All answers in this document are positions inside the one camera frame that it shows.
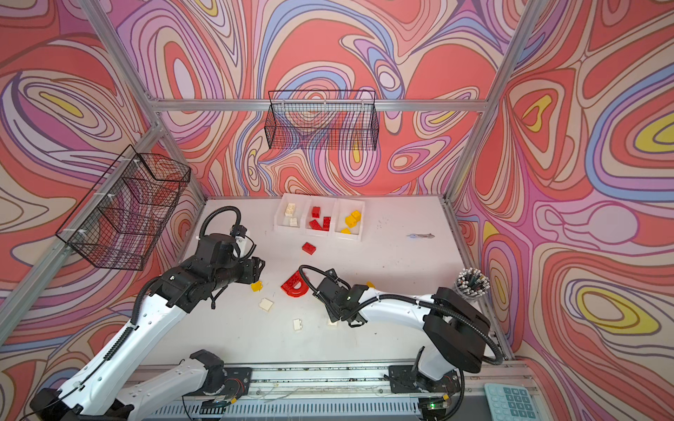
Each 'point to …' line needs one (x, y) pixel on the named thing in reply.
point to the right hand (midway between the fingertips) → (342, 310)
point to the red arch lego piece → (289, 285)
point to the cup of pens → (472, 282)
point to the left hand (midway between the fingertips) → (258, 262)
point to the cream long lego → (290, 210)
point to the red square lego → (316, 211)
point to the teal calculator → (510, 403)
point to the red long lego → (326, 221)
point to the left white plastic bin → (282, 222)
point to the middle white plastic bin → (320, 218)
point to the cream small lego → (293, 222)
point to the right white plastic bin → (345, 207)
